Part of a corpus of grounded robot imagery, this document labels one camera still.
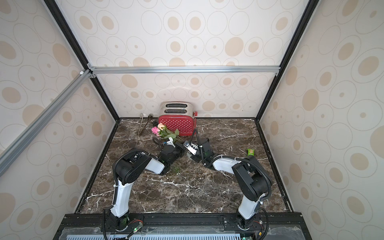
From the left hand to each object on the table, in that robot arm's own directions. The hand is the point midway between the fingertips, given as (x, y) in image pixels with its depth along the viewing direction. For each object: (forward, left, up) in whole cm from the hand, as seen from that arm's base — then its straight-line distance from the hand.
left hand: (193, 140), depth 92 cm
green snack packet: (-2, -38, -11) cm, 40 cm away
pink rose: (+7, +25, 0) cm, 26 cm away
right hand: (-2, -4, -5) cm, 6 cm away
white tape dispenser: (-11, +1, +7) cm, 13 cm away
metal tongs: (+31, +43, -11) cm, 54 cm away
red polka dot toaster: (+18, +11, +3) cm, 21 cm away
